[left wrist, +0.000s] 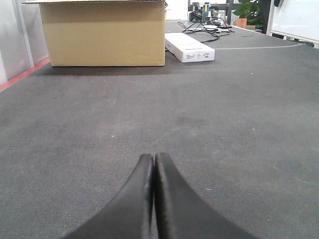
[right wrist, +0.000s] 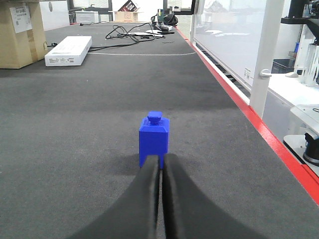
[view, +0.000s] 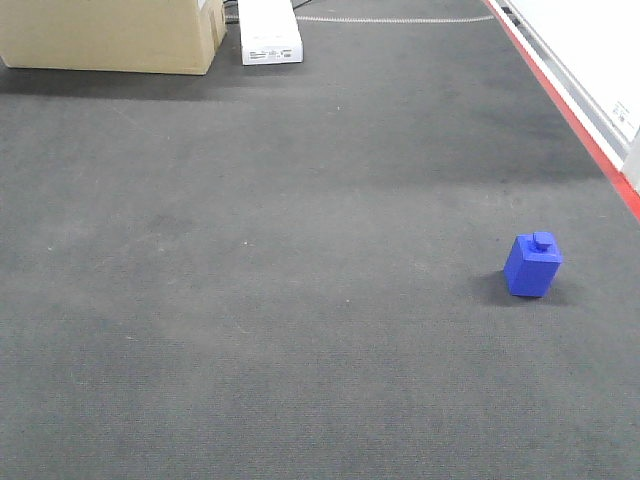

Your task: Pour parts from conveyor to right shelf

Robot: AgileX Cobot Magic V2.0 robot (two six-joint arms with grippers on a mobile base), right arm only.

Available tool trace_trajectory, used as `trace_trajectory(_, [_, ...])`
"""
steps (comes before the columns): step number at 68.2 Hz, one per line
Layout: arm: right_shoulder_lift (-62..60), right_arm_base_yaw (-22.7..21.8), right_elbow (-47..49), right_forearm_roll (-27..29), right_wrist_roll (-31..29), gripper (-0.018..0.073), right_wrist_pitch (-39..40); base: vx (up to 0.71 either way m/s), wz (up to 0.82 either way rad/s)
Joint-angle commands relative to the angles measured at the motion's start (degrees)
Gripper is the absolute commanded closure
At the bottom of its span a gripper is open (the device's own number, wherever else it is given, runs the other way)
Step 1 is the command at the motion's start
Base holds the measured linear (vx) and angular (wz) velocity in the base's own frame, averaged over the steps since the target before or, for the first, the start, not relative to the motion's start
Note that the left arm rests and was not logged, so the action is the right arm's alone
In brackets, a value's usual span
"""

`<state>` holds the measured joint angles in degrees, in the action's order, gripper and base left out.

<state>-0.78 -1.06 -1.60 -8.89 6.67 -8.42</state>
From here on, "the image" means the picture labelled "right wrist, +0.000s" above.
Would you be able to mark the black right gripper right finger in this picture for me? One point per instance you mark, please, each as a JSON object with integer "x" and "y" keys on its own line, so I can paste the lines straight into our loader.
{"x": 182, "y": 204}

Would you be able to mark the conveyor with dark grey belt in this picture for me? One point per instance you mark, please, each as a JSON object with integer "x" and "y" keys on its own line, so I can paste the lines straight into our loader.
{"x": 99, "y": 112}

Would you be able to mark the white flat carton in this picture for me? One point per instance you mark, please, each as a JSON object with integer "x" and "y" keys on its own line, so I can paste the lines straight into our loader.
{"x": 67, "y": 51}

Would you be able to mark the open brown cardboard box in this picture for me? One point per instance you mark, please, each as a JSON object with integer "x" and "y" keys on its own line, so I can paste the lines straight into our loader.
{"x": 125, "y": 17}

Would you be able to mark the dark printed carton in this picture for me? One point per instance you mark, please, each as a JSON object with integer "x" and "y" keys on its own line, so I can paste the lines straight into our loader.
{"x": 128, "y": 5}

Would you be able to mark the white paper sheets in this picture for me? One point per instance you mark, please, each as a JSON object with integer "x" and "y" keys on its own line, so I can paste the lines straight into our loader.
{"x": 155, "y": 31}

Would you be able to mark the white-framed glass enclosure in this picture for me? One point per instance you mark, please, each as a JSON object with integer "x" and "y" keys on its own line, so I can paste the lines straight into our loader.
{"x": 259, "y": 49}

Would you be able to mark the large brown cardboard box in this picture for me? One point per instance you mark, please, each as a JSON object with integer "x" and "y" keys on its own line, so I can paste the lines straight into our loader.
{"x": 15, "y": 47}

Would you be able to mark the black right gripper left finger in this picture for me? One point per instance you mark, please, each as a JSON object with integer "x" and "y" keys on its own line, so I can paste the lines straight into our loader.
{"x": 139, "y": 204}

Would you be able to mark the blue plastic box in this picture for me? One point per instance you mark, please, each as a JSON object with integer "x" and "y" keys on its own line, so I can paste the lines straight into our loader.
{"x": 154, "y": 139}

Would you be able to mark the white boxy device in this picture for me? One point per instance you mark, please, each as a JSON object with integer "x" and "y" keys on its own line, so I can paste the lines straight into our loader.
{"x": 87, "y": 17}

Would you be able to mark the white machine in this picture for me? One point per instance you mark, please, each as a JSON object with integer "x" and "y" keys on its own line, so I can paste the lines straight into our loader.
{"x": 306, "y": 117}

